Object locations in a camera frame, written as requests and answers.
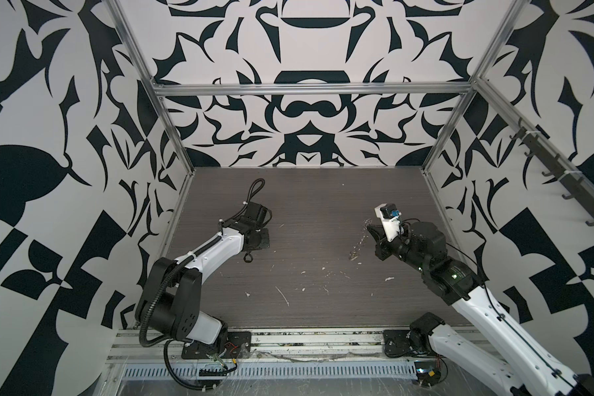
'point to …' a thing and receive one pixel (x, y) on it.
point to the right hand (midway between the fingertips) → (372, 225)
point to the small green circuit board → (428, 373)
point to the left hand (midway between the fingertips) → (261, 236)
